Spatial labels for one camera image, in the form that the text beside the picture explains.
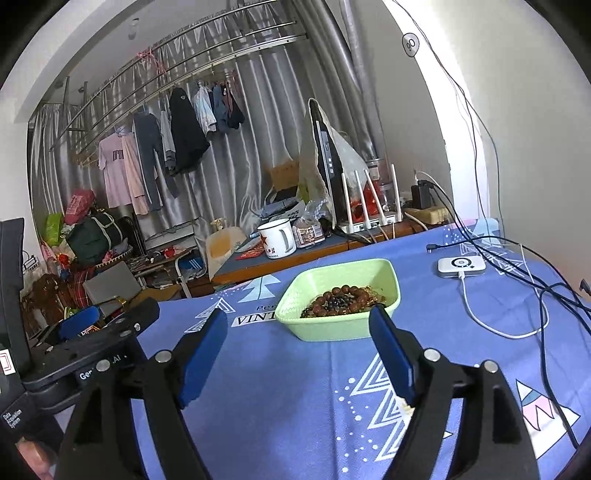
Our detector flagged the white charger cable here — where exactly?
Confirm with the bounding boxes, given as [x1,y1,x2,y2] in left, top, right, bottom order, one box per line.
[457,271,551,341]

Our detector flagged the dark beaded necklace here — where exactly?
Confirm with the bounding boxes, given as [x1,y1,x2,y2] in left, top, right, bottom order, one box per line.
[299,292,366,319]

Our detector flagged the black monitor with lace cover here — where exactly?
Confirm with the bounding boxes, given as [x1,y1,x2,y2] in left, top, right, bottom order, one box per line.
[297,98,367,227]

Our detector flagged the white wifi router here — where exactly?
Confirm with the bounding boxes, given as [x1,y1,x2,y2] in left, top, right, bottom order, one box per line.
[338,165,404,235]

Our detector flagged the black cable bundle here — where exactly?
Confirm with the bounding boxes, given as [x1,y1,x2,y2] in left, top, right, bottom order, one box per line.
[424,179,591,451]

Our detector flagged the white hanging shirt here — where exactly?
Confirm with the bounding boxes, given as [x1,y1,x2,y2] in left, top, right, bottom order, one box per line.
[192,86,217,135]

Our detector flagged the green square plastic bowl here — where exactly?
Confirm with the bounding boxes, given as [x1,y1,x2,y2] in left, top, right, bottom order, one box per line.
[274,258,401,342]

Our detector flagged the red paper packet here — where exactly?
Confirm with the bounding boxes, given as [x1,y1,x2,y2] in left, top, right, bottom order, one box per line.
[236,244,266,260]

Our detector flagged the wall suction hook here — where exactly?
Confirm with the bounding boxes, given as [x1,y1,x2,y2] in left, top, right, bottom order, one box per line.
[402,32,420,58]

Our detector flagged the grey curtain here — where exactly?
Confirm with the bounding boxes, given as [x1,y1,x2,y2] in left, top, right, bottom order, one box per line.
[28,1,382,238]

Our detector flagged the dark green duffel bag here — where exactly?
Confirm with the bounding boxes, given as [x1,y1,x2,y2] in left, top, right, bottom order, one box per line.
[66,210,125,265]

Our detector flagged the pink t-shirt hanging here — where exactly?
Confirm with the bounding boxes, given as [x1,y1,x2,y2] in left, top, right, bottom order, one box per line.
[98,132,149,216]

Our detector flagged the wooden desk with blue mat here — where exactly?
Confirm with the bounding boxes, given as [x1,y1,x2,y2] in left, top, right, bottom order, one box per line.
[211,218,425,287]

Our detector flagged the packaged snack bag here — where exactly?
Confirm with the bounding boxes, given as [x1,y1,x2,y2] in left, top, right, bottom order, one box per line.
[293,200,325,249]

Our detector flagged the black power adapter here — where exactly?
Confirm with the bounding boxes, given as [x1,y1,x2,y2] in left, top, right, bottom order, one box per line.
[411,180,434,210]

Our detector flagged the beige bag on chair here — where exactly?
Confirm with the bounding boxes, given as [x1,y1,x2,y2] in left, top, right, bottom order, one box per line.
[205,226,246,280]

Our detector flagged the beige power strip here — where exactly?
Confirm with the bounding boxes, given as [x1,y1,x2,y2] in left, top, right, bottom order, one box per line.
[404,206,451,226]

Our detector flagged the grey laptop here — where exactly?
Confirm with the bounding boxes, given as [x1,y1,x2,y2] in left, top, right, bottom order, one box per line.
[83,262,141,307]

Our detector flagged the black hanging garment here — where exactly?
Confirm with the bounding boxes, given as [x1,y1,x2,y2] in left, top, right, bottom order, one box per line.
[169,87,211,174]

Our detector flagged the brown wooden bead bracelet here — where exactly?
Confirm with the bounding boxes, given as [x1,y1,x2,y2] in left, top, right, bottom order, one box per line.
[304,284,385,318]

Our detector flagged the dark blue hanging trousers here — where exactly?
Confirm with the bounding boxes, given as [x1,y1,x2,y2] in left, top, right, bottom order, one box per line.
[133,112,179,212]

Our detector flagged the colourful bead string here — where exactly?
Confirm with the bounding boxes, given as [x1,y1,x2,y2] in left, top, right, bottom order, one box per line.
[359,285,388,308]

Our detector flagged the white square charger device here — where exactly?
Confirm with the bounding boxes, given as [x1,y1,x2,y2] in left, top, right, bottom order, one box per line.
[437,255,486,278]

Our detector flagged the metal clothes drying rack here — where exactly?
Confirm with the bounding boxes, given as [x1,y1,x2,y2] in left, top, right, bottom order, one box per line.
[49,1,307,165]

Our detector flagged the white enamel mug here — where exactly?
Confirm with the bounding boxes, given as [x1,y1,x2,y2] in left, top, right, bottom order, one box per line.
[257,218,297,260]

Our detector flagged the cardboard box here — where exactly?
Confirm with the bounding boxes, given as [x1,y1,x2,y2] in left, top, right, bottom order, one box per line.
[270,160,300,192]

